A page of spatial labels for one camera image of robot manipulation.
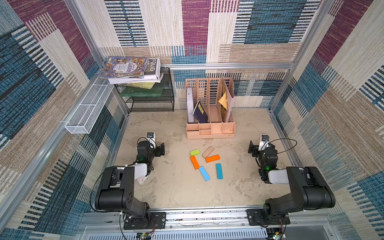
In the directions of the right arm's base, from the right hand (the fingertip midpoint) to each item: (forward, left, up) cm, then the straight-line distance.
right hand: (260, 140), depth 91 cm
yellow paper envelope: (+19, +22, +15) cm, 33 cm away
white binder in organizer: (+23, +42, +9) cm, 49 cm away
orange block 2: (-9, +40, -10) cm, 42 cm away
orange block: (-7, +29, -9) cm, 31 cm away
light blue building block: (-16, +34, -10) cm, 39 cm away
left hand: (+1, +64, -3) cm, 64 cm away
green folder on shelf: (+27, +74, +16) cm, 80 cm away
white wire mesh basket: (-1, +91, +25) cm, 95 cm away
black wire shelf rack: (+38, +63, -4) cm, 74 cm away
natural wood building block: (-3, +31, -9) cm, 33 cm away
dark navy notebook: (+22, +36, +1) cm, 42 cm away
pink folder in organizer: (+15, +19, +18) cm, 30 cm away
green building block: (-3, +39, -9) cm, 40 cm away
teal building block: (-15, +25, -10) cm, 31 cm away
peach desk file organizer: (+39, +23, +2) cm, 45 cm away
